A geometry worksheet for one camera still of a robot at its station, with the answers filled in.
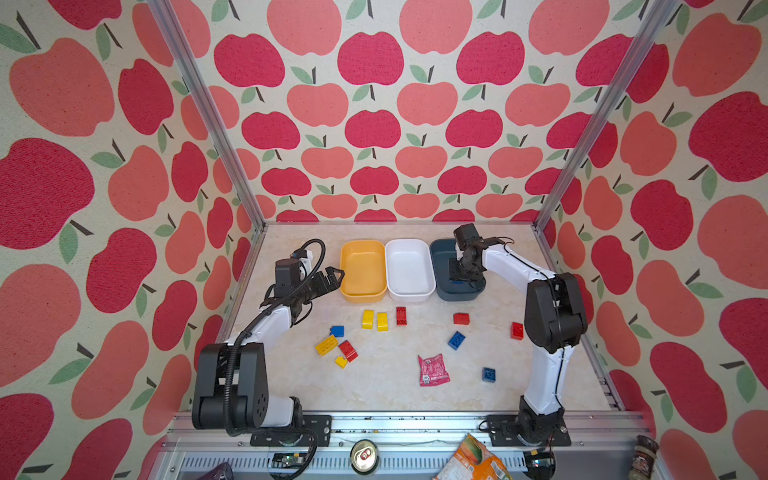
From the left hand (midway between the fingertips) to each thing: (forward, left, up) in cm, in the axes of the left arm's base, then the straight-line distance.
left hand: (337, 278), depth 90 cm
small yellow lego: (-21, -1, -13) cm, 25 cm away
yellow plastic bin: (+14, -7, -12) cm, 19 cm away
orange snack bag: (-46, -34, -10) cm, 58 cm away
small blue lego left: (-11, +1, -13) cm, 17 cm away
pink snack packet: (-25, -27, -11) cm, 38 cm away
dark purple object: (-47, +23, -9) cm, 53 cm away
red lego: (-19, -3, -11) cm, 22 cm away
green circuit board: (-44, +10, -14) cm, 48 cm away
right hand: (+6, -40, -6) cm, 41 cm away
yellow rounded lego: (-8, -9, -12) cm, 17 cm away
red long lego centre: (-7, -20, -11) cm, 24 cm away
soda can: (-45, -9, -1) cm, 46 cm away
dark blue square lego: (-26, -43, -11) cm, 52 cm away
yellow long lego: (-17, +3, -11) cm, 20 cm away
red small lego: (-8, -39, -12) cm, 41 cm away
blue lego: (-15, -36, -11) cm, 41 cm away
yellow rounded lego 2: (-9, -14, -12) cm, 20 cm away
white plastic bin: (+14, -24, -13) cm, 31 cm away
